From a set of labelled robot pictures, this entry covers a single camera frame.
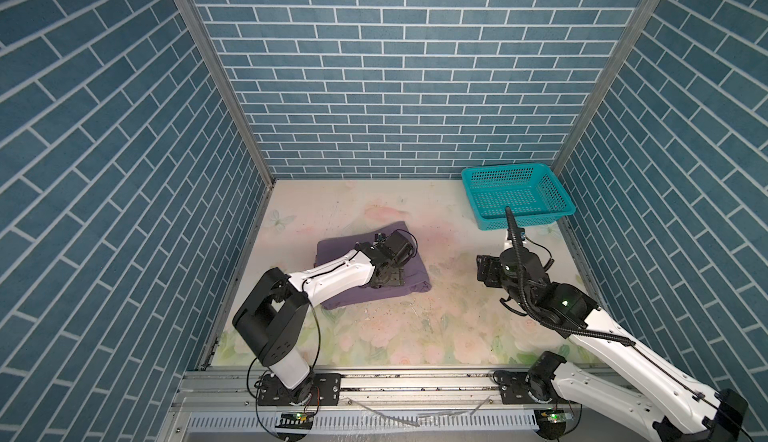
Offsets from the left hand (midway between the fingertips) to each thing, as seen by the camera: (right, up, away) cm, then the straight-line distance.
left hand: (389, 279), depth 88 cm
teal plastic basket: (+56, +28, +30) cm, 70 cm away
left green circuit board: (-22, -31, -16) cm, 41 cm away
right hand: (+25, +9, -12) cm, 29 cm away
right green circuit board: (+41, -29, -18) cm, 53 cm away
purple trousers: (+8, +1, +3) cm, 9 cm away
